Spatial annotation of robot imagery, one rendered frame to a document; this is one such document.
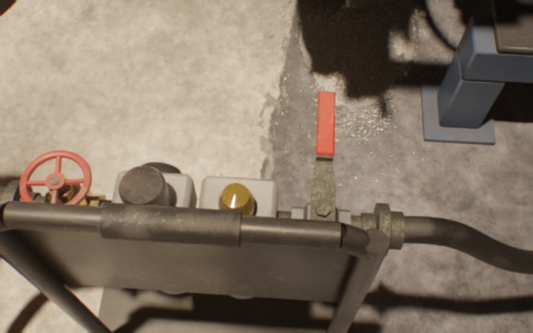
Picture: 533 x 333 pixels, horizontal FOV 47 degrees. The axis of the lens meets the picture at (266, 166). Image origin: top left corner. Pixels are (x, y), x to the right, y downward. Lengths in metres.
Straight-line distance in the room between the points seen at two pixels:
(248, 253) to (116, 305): 0.52
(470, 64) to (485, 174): 0.25
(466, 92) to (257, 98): 0.41
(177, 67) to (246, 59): 0.15
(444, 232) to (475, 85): 0.53
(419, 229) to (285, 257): 0.15
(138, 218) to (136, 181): 0.09
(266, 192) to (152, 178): 0.12
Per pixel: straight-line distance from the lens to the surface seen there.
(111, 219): 0.54
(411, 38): 1.40
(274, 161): 1.20
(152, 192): 0.62
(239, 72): 1.31
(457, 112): 1.23
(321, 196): 0.65
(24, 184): 0.66
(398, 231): 0.67
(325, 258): 0.64
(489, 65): 1.12
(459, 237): 0.69
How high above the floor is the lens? 1.06
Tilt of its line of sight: 62 degrees down
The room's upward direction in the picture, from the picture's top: straight up
